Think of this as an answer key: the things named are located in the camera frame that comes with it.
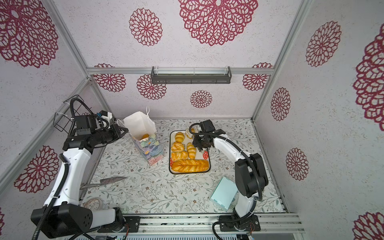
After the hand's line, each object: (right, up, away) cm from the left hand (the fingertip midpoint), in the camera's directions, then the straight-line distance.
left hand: (127, 132), depth 75 cm
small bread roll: (+24, -3, +30) cm, 38 cm away
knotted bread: (+23, -9, +25) cm, 35 cm away
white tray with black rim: (+41, -15, +25) cm, 51 cm away
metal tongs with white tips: (+31, -1, +10) cm, 33 cm away
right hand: (+35, -5, +15) cm, 38 cm away
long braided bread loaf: (+29, -20, +15) cm, 38 cm away
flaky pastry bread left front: (+26, -15, +19) cm, 36 cm away
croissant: (0, -2, +27) cm, 27 cm away
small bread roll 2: (+33, +1, +1) cm, 33 cm away
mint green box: (+51, -34, +9) cm, 62 cm away
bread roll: (+32, -12, +24) cm, 42 cm away
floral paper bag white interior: (-1, +4, +21) cm, 22 cm away
